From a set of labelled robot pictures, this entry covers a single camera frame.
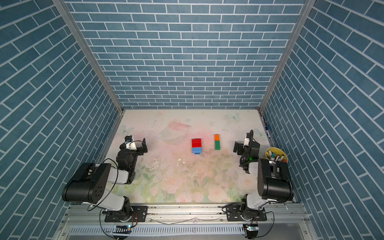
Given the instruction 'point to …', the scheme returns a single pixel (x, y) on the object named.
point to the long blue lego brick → (197, 150)
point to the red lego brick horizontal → (196, 143)
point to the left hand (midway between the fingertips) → (140, 139)
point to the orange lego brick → (216, 137)
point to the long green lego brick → (217, 145)
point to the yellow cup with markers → (275, 154)
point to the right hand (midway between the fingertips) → (245, 143)
